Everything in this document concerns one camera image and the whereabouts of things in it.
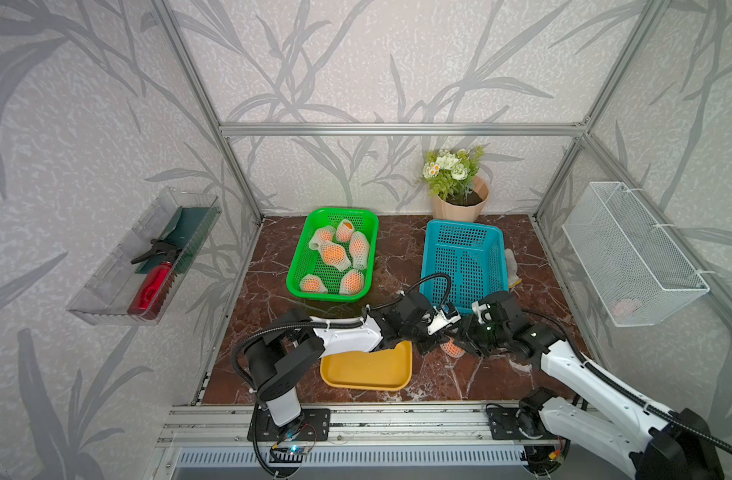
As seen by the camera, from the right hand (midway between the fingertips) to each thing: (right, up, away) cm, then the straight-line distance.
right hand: (445, 334), depth 79 cm
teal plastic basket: (+16, +20, +29) cm, 39 cm away
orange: (+2, -5, +2) cm, 5 cm away
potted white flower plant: (+9, +42, +25) cm, 50 cm away
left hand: (+1, -2, +2) cm, 3 cm away
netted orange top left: (-39, +27, +26) cm, 54 cm away
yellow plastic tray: (-15, -11, +4) cm, 19 cm away
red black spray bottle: (-62, +16, -19) cm, 67 cm away
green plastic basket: (-33, +20, +20) cm, 43 cm away
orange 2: (-27, +12, +15) cm, 32 cm away
